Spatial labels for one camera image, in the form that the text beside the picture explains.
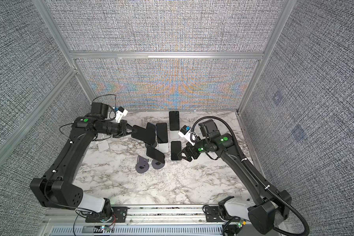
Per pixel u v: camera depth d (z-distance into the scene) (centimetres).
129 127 71
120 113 70
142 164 86
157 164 90
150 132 91
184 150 62
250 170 43
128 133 69
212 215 73
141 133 74
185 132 63
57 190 40
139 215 75
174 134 100
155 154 86
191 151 62
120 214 73
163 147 97
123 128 65
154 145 98
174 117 94
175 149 98
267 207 37
